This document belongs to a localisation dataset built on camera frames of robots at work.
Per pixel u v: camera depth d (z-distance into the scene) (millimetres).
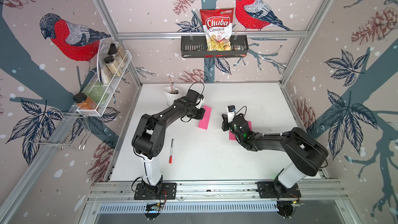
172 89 1055
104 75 697
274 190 657
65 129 562
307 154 455
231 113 778
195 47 949
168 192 732
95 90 689
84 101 597
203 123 935
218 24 802
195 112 815
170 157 846
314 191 742
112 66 761
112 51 796
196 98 801
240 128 672
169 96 969
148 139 496
